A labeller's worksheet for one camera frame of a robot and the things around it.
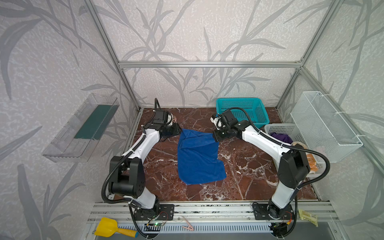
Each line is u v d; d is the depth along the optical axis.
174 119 1.12
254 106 1.18
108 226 0.71
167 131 0.75
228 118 0.68
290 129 0.99
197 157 0.93
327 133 0.63
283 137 0.92
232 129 0.64
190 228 0.69
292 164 0.47
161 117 0.69
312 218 0.71
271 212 0.65
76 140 0.65
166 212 0.72
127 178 0.44
